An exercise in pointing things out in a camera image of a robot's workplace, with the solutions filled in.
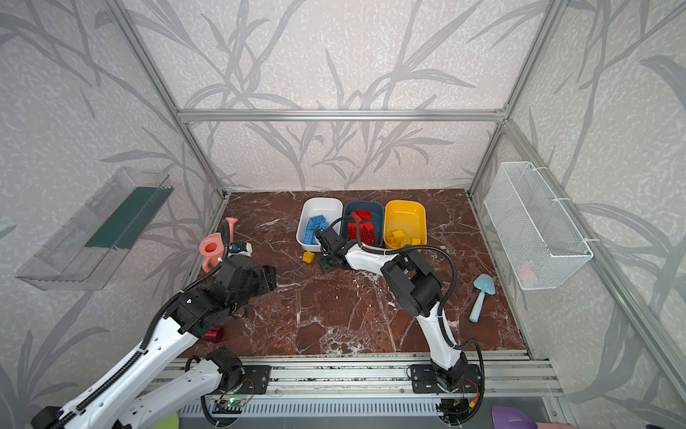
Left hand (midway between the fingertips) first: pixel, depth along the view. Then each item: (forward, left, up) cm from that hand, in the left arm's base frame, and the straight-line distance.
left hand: (270, 273), depth 75 cm
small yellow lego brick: (+21, -39, -14) cm, 47 cm away
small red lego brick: (+29, -30, -15) cm, 44 cm away
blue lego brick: (+31, -9, -16) cm, 36 cm away
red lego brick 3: (+28, -23, -15) cm, 39 cm away
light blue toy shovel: (+5, -69, -15) cm, 71 cm away
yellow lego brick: (+16, -7, -18) cm, 25 cm away
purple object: (-32, -64, -15) cm, 73 cm away
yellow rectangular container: (+35, -47, -16) cm, 61 cm away
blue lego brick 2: (+23, -7, -15) cm, 28 cm away
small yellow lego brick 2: (+22, -47, -16) cm, 55 cm away
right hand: (+15, -13, -17) cm, 26 cm away
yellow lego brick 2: (+25, -41, -14) cm, 50 cm away
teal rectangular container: (+33, -27, -16) cm, 46 cm away
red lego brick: (+36, -28, -17) cm, 49 cm away
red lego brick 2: (+36, -23, -16) cm, 46 cm away
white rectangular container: (+36, -7, -17) cm, 41 cm away
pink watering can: (+14, +25, -8) cm, 30 cm away
